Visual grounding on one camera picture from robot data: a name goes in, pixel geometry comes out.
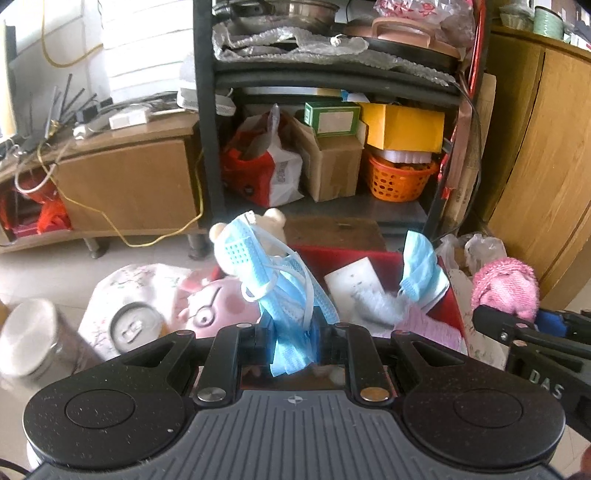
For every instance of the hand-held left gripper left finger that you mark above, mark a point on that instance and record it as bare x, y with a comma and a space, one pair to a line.
221, 360

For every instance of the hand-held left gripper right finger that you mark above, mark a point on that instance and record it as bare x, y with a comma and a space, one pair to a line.
364, 364

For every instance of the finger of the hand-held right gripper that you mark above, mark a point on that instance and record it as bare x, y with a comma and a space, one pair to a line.
498, 323
551, 323

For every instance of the pink fuzzy sock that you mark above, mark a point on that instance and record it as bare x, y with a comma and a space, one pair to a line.
505, 286

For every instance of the light blue fuzzy towel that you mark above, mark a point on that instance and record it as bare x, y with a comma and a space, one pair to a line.
385, 309

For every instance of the pink and teal pig plush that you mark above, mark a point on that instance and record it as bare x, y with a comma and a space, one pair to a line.
217, 300

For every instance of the purple fuzzy towel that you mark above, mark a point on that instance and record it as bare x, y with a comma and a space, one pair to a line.
429, 327

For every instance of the blue face mask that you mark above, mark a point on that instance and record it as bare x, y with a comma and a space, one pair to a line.
286, 318
420, 272

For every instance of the red cardboard box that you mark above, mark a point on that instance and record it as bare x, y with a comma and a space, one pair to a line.
318, 256

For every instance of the cream plush toy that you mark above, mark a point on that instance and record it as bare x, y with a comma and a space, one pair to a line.
274, 221

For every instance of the clear plastic bag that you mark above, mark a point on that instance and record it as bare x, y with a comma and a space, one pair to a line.
480, 249

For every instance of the blue drink can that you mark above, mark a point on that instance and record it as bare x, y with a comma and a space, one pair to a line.
134, 327

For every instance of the brown wooden board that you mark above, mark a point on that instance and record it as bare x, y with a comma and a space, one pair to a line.
332, 230

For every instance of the wooden cabinet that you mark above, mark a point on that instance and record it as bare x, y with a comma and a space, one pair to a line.
545, 161

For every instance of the orange plastic basket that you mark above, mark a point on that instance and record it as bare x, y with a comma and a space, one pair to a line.
399, 182

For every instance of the red and white plastic bag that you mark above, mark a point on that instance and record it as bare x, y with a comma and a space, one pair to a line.
263, 175

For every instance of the stainless steel thermos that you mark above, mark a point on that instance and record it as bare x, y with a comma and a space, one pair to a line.
32, 341

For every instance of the brown cardboard box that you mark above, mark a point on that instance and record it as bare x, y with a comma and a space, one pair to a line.
332, 170

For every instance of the wooden media stand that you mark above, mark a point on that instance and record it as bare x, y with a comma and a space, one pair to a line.
129, 184

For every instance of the red flat cardboard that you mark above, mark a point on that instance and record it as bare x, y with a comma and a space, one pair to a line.
464, 120

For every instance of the brown cardboard sheet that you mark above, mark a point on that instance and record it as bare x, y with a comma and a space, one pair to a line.
482, 115

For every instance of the yellow box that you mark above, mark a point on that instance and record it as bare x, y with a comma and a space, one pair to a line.
401, 129

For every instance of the black metal shelf rack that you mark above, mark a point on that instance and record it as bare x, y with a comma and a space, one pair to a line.
203, 138

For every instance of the green box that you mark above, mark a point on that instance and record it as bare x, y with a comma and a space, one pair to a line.
332, 120

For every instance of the white power adapter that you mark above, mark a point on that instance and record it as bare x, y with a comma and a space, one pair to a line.
129, 117

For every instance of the black router with antennas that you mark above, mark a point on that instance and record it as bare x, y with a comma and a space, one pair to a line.
64, 110

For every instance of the green mug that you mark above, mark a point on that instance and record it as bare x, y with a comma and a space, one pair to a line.
549, 23

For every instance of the pan with pink lid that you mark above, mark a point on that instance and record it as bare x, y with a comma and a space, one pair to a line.
401, 32

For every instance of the pink plastic bag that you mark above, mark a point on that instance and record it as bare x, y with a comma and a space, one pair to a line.
429, 11

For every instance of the bubble wrap sheet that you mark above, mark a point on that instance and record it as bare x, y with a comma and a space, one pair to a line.
277, 44

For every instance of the flat screen monitor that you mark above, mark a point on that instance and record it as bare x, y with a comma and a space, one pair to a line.
7, 83

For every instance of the steel pot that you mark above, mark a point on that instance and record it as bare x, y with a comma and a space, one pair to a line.
304, 11

